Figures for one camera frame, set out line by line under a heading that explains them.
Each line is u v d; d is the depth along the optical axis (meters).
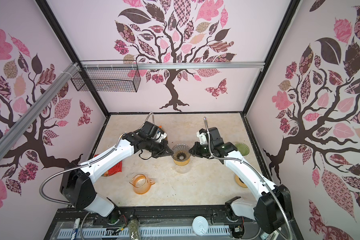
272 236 0.67
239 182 0.83
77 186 0.42
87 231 0.70
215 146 0.60
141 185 0.85
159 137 0.69
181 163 0.80
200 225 0.66
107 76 0.95
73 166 0.44
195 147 0.70
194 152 0.69
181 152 0.82
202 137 0.74
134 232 0.67
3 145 0.51
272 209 0.39
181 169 0.90
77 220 0.71
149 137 0.67
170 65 0.92
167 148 0.76
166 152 0.70
